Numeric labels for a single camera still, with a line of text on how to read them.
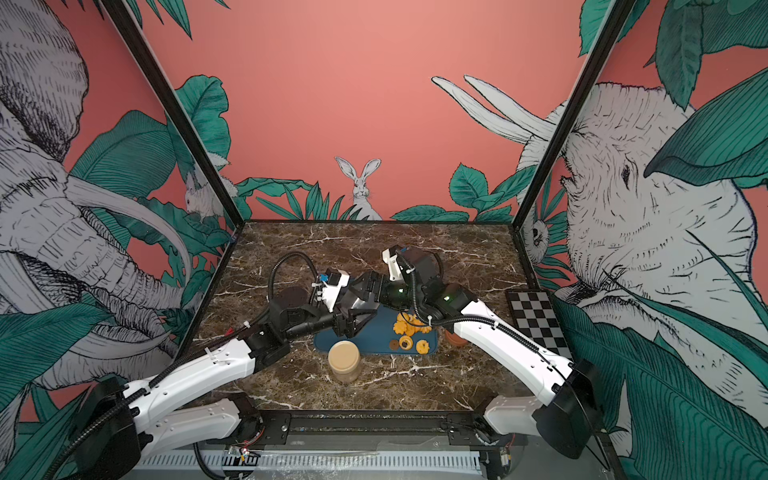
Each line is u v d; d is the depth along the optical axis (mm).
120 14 696
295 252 1145
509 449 701
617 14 688
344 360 748
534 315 927
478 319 480
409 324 903
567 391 394
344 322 639
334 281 639
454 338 880
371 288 633
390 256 684
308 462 701
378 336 877
